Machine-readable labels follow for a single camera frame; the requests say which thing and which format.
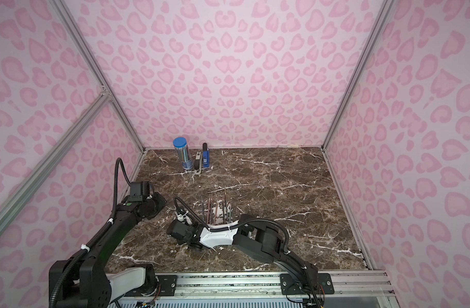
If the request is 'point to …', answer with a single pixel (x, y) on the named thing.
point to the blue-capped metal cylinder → (183, 153)
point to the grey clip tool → (198, 163)
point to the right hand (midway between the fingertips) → (185, 229)
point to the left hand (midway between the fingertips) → (166, 199)
